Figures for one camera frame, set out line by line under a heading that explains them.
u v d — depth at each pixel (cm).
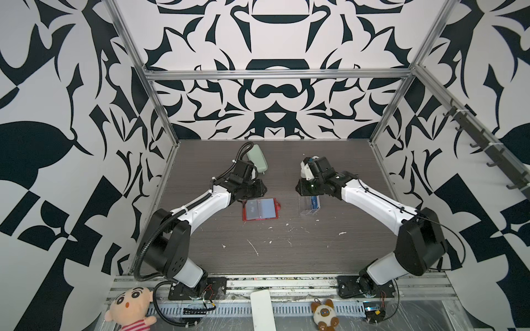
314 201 91
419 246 43
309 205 91
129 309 64
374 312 71
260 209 94
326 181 65
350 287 74
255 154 111
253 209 94
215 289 74
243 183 67
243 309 65
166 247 44
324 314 67
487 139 60
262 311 66
